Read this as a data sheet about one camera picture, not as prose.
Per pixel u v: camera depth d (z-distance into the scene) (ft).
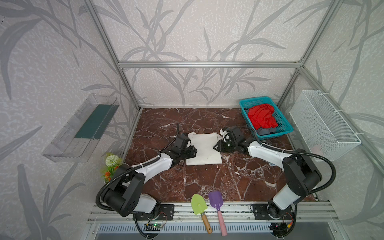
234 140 2.31
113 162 2.47
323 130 2.04
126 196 1.38
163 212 2.39
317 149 2.39
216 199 2.53
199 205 2.47
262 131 3.23
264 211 2.37
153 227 2.34
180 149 2.27
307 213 2.47
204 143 3.41
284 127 3.35
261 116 3.33
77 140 2.08
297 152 1.59
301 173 1.50
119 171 1.46
